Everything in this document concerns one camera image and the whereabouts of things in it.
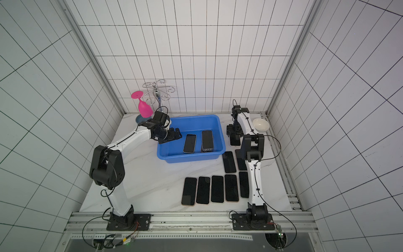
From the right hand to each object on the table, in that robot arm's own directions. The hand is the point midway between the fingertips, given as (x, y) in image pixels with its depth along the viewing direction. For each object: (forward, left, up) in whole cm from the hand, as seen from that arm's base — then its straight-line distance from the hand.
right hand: (230, 133), depth 108 cm
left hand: (-15, +36, +11) cm, 40 cm away
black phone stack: (-10, +16, +2) cm, 19 cm away
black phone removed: (-41, +16, +1) cm, 44 cm away
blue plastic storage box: (-18, +38, +1) cm, 42 cm away
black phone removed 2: (-2, -4, -5) cm, 7 cm away
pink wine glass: (+3, +57, +17) cm, 60 cm away
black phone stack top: (-23, +2, +2) cm, 23 cm away
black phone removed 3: (-11, +27, +2) cm, 29 cm away
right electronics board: (-56, -20, +1) cm, 60 cm away
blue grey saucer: (+7, +67, +5) cm, 67 cm away
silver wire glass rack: (+9, +46, +28) cm, 55 cm away
